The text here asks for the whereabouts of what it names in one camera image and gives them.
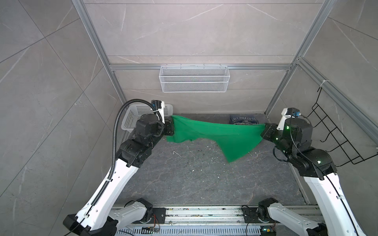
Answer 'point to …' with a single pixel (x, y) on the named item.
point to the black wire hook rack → (332, 140)
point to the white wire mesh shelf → (192, 79)
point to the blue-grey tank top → (243, 119)
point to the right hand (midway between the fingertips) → (265, 123)
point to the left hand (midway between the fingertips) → (170, 114)
